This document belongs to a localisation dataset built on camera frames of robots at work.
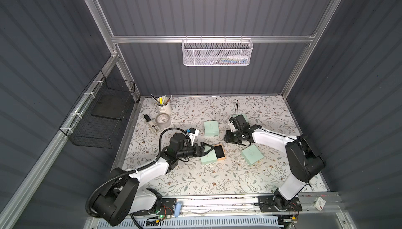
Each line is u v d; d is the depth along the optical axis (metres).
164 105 1.00
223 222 0.77
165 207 0.72
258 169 0.85
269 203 0.73
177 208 0.70
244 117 1.06
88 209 0.40
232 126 0.77
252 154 0.88
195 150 0.72
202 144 0.72
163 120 1.06
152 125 0.99
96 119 0.73
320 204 0.74
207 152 0.73
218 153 0.89
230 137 0.82
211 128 0.99
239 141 0.80
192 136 0.77
